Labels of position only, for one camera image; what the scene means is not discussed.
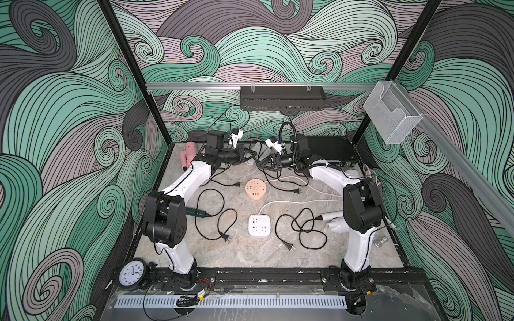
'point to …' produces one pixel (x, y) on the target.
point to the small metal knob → (378, 243)
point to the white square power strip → (259, 225)
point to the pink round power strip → (255, 188)
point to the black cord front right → (290, 246)
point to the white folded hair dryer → (252, 150)
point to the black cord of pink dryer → (236, 184)
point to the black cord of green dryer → (211, 215)
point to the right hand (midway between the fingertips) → (256, 168)
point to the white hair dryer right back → (353, 173)
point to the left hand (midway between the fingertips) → (256, 152)
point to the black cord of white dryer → (263, 170)
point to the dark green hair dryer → (197, 212)
